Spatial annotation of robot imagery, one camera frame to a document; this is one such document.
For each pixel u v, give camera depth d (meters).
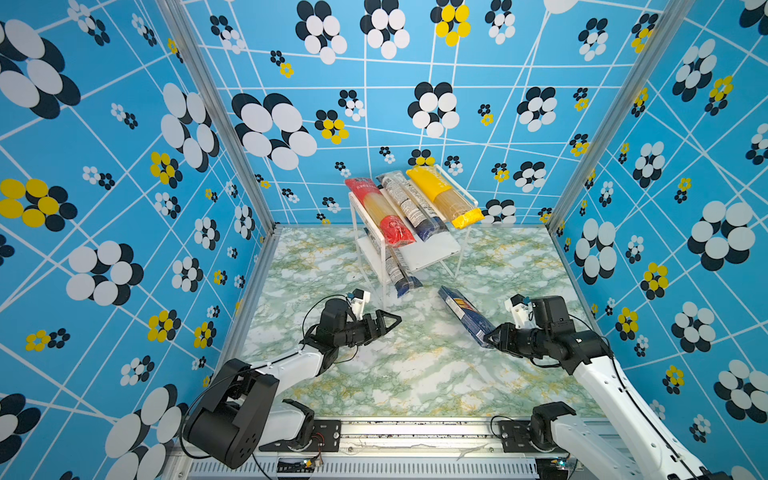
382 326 0.74
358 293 0.81
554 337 0.58
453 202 0.76
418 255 0.91
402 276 0.81
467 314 0.83
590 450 0.54
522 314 0.72
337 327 0.68
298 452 0.72
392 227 0.68
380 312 0.75
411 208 0.75
